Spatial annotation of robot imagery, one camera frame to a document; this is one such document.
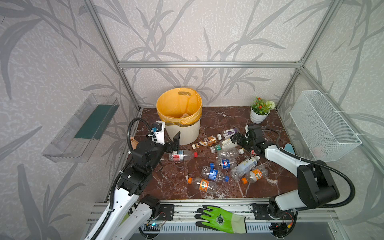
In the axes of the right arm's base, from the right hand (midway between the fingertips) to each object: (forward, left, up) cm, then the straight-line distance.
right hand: (235, 135), depth 92 cm
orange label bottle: (-23, -10, -4) cm, 25 cm away
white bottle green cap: (-5, +11, -6) cm, 13 cm away
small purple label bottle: (+5, +4, -7) cm, 9 cm away
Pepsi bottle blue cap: (-17, +7, -4) cm, 19 cm away
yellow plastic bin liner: (+20, +35, +6) cm, 40 cm away
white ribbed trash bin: (-1, +28, +4) cm, 29 cm away
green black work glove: (-43, +11, -7) cm, 45 cm away
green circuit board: (-46, +45, -11) cm, 65 cm away
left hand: (-11, +34, +24) cm, 43 cm away
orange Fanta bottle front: (-28, +20, -4) cm, 35 cm away
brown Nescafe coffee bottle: (-1, +16, -6) cm, 17 cm away
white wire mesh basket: (-17, -32, +24) cm, 44 cm away
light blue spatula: (-4, -36, -9) cm, 38 cm away
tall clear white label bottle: (-19, -3, -4) cm, 20 cm away
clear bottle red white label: (-11, +34, -5) cm, 36 cm away
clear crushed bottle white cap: (-8, +3, -10) cm, 13 cm away
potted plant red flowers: (+18, -19, +4) cm, 27 cm away
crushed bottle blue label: (-23, +14, -6) cm, 27 cm away
